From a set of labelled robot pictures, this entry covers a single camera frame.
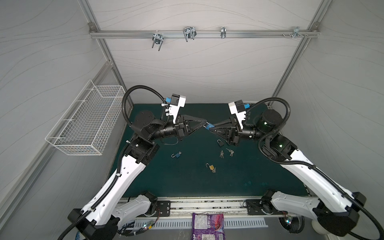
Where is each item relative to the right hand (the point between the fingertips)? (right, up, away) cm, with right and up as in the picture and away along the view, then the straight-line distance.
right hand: (212, 124), depth 52 cm
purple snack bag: (0, -48, +16) cm, 50 cm away
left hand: (-2, +1, -2) cm, 3 cm away
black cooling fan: (+42, -50, +20) cm, 68 cm away
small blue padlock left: (-17, -21, +40) cm, 48 cm away
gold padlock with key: (+4, -28, +34) cm, 45 cm away
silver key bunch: (+11, -21, +41) cm, 47 cm away
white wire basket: (-58, -2, +16) cm, 60 cm away
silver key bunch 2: (+17, -19, +42) cm, 49 cm away
